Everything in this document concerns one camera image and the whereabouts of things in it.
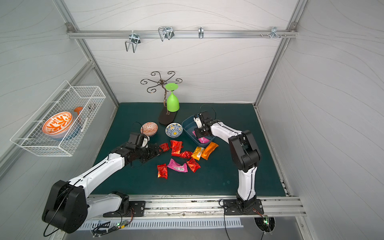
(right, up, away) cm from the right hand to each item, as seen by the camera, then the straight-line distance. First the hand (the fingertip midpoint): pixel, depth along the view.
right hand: (198, 131), depth 98 cm
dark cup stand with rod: (-25, +9, +15) cm, 31 cm away
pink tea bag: (+3, -6, -3) cm, 7 cm away
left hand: (-23, -12, -14) cm, 29 cm away
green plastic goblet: (-16, +18, -8) cm, 25 cm away
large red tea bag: (-14, -10, -5) cm, 18 cm away
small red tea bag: (-22, -10, -4) cm, 25 cm away
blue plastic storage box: (-7, +3, +7) cm, 10 cm away
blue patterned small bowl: (-18, 0, +6) cm, 19 cm away
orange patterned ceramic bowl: (-35, +1, +5) cm, 35 cm away
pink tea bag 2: (-14, -19, -13) cm, 27 cm away
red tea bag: (-8, -14, -9) cm, 18 cm away
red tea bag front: (-21, -22, -14) cm, 34 cm away
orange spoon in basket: (-61, +13, -25) cm, 67 cm away
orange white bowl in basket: (-62, +5, -35) cm, 71 cm away
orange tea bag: (+7, -12, -5) cm, 15 cm away
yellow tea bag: (-1, -13, -10) cm, 17 cm away
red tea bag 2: (-3, -19, -12) cm, 23 cm away
